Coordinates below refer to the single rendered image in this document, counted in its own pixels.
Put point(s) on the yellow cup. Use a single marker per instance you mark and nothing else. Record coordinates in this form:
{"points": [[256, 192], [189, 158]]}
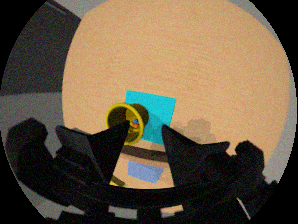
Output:
{"points": [[122, 111]]}

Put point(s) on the yellow rectangular block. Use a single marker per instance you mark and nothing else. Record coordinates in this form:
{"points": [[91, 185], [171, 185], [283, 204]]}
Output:
{"points": [[116, 182]]}

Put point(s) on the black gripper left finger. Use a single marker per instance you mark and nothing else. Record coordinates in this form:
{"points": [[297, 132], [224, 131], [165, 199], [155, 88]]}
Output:
{"points": [[103, 147]]}

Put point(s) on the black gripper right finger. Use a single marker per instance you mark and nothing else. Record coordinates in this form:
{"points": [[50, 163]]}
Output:
{"points": [[184, 155]]}

